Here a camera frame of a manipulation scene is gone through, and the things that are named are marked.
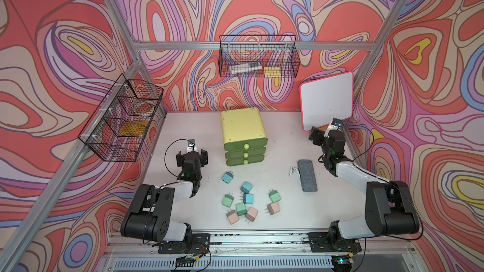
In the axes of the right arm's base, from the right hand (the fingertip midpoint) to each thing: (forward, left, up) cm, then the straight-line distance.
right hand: (320, 132), depth 90 cm
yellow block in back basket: (+24, +22, +19) cm, 38 cm away
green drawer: (-8, +38, +4) cm, 39 cm away
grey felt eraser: (-16, +7, -14) cm, 22 cm away
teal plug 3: (-26, +37, -14) cm, 47 cm away
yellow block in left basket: (-8, +80, +17) cm, 83 cm away
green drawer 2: (-8, +35, -3) cm, 36 cm away
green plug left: (-26, +46, -14) cm, 54 cm away
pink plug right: (-31, +26, -13) cm, 42 cm away
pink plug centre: (-33, +35, -13) cm, 50 cm away
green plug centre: (-31, +40, -13) cm, 52 cm away
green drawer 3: (-8, +38, -10) cm, 40 cm away
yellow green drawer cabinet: (-6, +37, +7) cm, 39 cm away
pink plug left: (-34, +43, -13) cm, 57 cm away
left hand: (-4, +63, -5) cm, 63 cm away
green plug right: (-25, +25, -13) cm, 38 cm away
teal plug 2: (-21, +37, -13) cm, 45 cm away
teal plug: (-15, +46, -13) cm, 50 cm away
